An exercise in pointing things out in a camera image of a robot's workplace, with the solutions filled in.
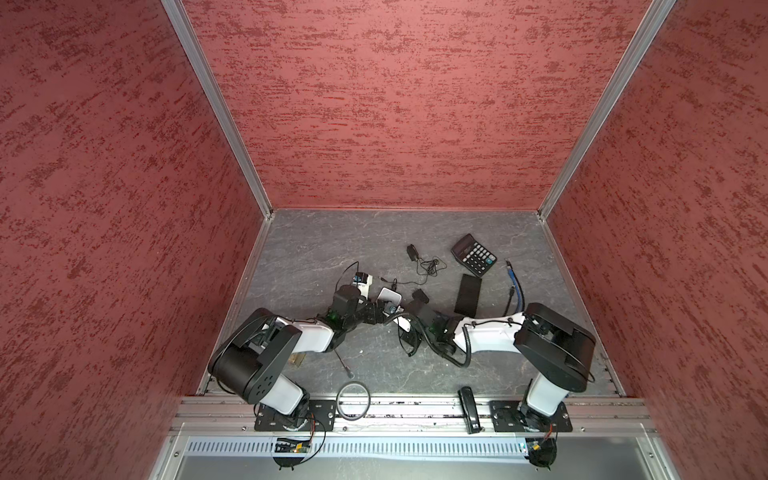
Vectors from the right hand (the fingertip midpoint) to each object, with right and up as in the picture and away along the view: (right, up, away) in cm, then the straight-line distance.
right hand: (402, 327), depth 90 cm
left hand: (-6, +6, +2) cm, 9 cm away
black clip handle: (+17, -16, -17) cm, 29 cm away
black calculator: (+26, +21, +14) cm, 36 cm away
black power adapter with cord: (+9, +17, +14) cm, 24 cm away
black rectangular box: (+22, +8, +5) cm, 24 cm away
